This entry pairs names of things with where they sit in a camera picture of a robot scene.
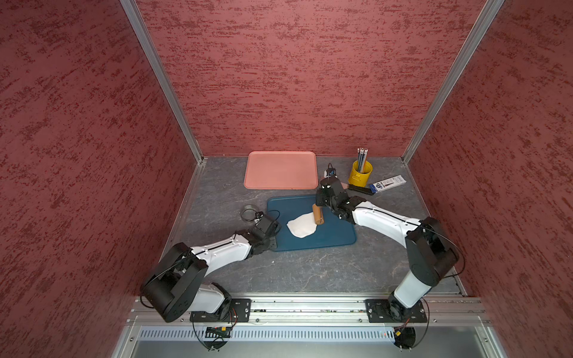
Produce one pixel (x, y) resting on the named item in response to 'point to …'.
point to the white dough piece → (303, 224)
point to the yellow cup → (359, 179)
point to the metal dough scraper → (361, 189)
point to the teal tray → (335, 232)
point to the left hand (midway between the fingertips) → (269, 244)
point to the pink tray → (281, 170)
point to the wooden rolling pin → (318, 214)
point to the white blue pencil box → (387, 183)
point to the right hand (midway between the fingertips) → (320, 197)
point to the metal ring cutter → (248, 212)
